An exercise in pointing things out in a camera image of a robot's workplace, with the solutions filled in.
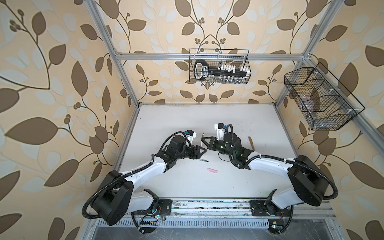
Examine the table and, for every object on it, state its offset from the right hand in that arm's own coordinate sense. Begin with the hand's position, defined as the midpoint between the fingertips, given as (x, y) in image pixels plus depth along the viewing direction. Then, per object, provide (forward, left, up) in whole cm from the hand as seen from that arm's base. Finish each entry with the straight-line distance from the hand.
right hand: (201, 140), depth 79 cm
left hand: (-3, -1, -4) cm, 5 cm away
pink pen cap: (-10, -6, -17) cm, 21 cm away
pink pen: (+3, -1, +1) cm, 3 cm away
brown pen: (+8, -34, -18) cm, 39 cm away
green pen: (-3, -1, -18) cm, 18 cm away
